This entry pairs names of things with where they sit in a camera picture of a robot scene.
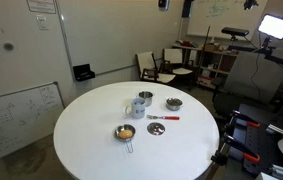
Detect red handled steel fork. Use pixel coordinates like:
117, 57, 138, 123
146, 114, 181, 121

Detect small steel pot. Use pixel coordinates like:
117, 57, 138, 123
138, 90, 155, 108

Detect paper wall notice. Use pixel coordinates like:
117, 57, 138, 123
26, 0, 57, 15

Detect whiteboard with drawings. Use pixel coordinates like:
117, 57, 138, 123
0, 81, 65, 168

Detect white wall switch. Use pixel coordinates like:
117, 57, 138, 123
35, 14, 50, 31

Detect black marker tray box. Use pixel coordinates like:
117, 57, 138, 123
72, 63, 96, 83

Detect brown egg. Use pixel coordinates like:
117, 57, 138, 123
117, 129, 134, 140

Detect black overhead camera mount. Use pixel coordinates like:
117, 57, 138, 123
243, 0, 259, 11

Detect white cushioned wooden chair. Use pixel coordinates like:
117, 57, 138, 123
135, 50, 177, 85
162, 48, 195, 77

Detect bright led light panel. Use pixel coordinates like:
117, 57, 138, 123
257, 13, 283, 41

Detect black hanging wall device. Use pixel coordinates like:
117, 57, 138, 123
181, 0, 195, 19

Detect large blank wall whiteboard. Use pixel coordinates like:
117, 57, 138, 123
54, 0, 185, 82

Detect orange handled black clamp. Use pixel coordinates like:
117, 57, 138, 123
230, 110, 261, 129
223, 133, 261, 164

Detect whiteboard with green writing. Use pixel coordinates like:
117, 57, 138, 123
186, 0, 269, 41

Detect wooden storage shelf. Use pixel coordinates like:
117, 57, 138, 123
172, 42, 239, 90

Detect round grey wall knob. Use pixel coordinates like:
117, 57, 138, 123
3, 42, 15, 52

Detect round steel lid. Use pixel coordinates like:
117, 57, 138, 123
146, 122, 166, 136

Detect small steel pan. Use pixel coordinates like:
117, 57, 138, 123
114, 123, 137, 154

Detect black perforated bench plate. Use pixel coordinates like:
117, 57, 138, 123
230, 103, 283, 176

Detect black bar depth camera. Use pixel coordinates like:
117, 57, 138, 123
221, 26, 250, 38

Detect small steel bowl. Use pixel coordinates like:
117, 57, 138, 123
165, 97, 184, 112

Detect white ceramic mug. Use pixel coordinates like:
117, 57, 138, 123
124, 97, 147, 120

